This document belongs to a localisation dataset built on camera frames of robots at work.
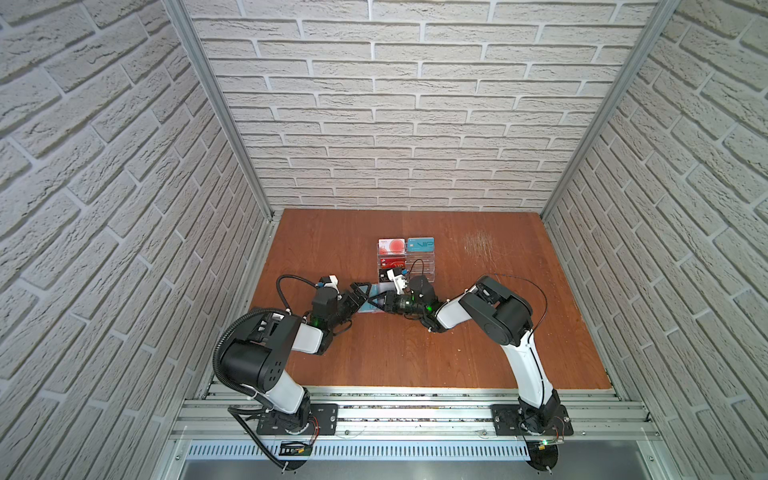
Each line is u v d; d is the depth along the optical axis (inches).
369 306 36.1
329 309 28.1
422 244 38.8
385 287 37.0
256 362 17.7
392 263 38.7
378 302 36.2
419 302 31.9
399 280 35.4
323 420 28.8
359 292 32.6
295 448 28.5
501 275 40.8
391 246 38.5
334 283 34.1
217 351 17.1
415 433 28.9
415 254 39.5
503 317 22.6
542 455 27.9
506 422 28.7
